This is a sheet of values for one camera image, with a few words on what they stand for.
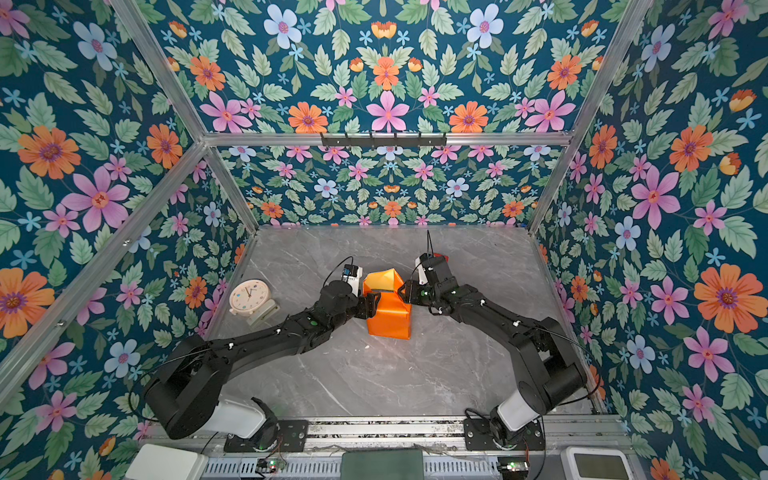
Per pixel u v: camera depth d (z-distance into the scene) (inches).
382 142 36.5
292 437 28.9
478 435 28.9
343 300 26.2
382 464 27.2
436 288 26.7
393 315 33.0
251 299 37.9
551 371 17.4
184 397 16.8
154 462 26.5
